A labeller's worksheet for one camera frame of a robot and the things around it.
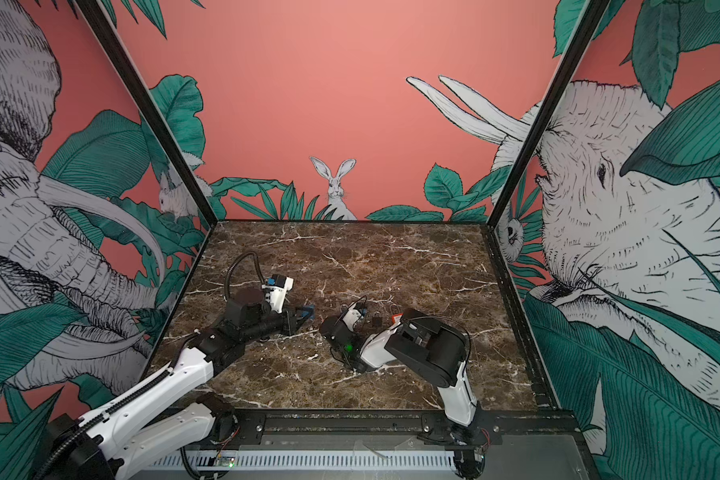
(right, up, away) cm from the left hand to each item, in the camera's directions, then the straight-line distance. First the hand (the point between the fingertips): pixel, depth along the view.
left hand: (312, 308), depth 77 cm
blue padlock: (-1, -1, 0) cm, 1 cm away
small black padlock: (+17, -8, +17) cm, 25 cm away
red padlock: (+23, -6, +16) cm, 29 cm away
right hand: (-1, -6, +13) cm, 15 cm away
